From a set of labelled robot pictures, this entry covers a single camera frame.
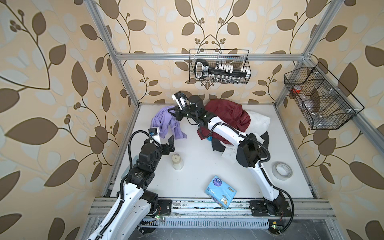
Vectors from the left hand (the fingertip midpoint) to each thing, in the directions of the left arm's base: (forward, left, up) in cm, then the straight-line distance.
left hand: (165, 135), depth 75 cm
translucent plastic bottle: (-8, -5, -16) cm, 19 cm away
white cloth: (+18, -55, -14) cm, 60 cm away
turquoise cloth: (+13, -24, -23) cm, 36 cm away
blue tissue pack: (-22, -29, -17) cm, 40 cm away
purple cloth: (+10, +3, +1) cm, 10 cm away
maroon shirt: (+25, -38, -9) cm, 46 cm away
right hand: (+16, 0, +3) cm, 16 cm away
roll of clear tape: (-8, -66, -23) cm, 70 cm away
